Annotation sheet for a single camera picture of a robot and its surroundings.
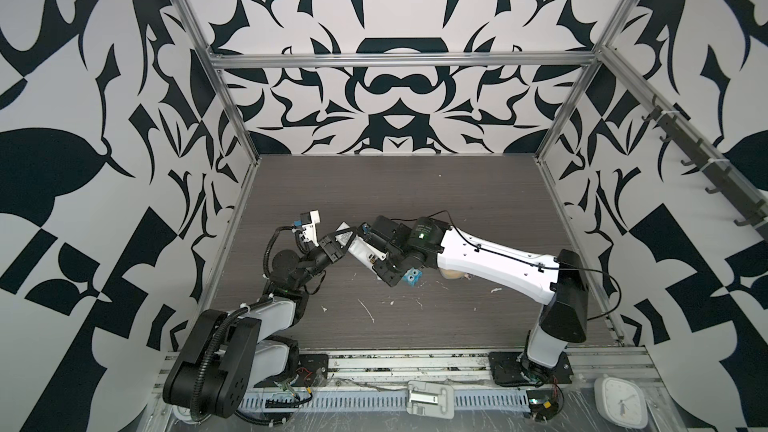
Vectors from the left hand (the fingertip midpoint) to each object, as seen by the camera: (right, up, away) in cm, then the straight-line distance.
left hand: (359, 226), depth 75 cm
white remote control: (+1, -6, 0) cm, 6 cm away
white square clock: (+59, -38, -7) cm, 71 cm away
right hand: (+6, -10, 0) cm, 12 cm away
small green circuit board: (+43, -41, -4) cm, 60 cm away
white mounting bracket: (+17, -38, -6) cm, 42 cm away
